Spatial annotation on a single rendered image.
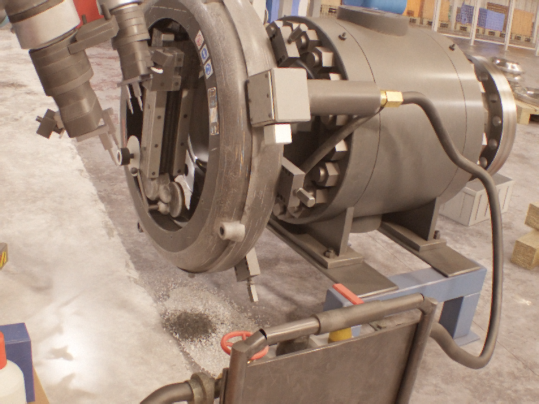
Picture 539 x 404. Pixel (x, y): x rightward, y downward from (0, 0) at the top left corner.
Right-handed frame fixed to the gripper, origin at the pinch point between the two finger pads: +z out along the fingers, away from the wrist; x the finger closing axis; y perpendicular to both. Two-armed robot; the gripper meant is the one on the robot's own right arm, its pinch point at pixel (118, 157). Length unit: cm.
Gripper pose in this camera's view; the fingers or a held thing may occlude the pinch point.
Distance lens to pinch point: 98.3
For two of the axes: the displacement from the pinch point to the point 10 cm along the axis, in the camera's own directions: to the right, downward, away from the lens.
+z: 2.8, 8.2, 5.0
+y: -9.5, 2.9, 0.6
